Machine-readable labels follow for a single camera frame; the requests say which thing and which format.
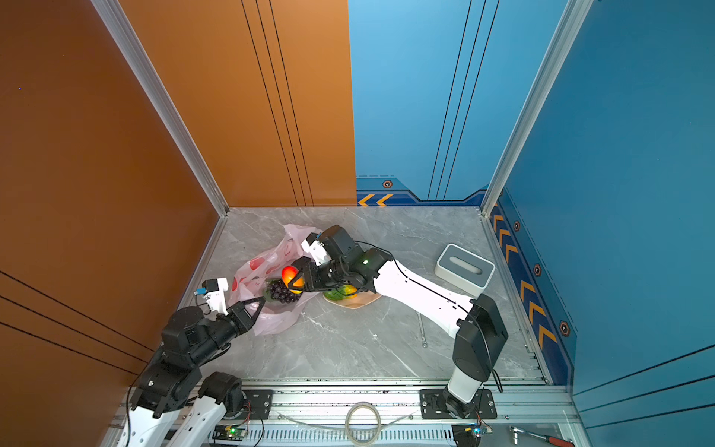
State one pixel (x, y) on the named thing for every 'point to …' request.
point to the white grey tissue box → (465, 269)
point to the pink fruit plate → (363, 299)
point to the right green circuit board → (482, 430)
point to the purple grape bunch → (277, 291)
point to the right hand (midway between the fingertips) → (293, 286)
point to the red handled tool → (562, 442)
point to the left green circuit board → (229, 432)
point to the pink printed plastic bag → (251, 274)
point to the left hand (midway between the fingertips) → (266, 297)
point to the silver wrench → (424, 343)
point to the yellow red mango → (288, 274)
